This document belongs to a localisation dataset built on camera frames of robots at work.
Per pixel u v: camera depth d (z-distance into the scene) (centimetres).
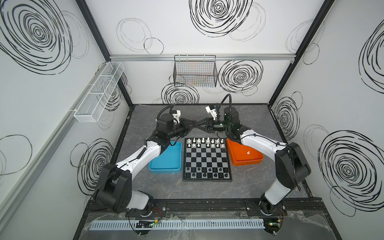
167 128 62
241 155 91
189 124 74
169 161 89
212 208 75
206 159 89
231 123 67
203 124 75
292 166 46
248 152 92
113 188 42
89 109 72
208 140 96
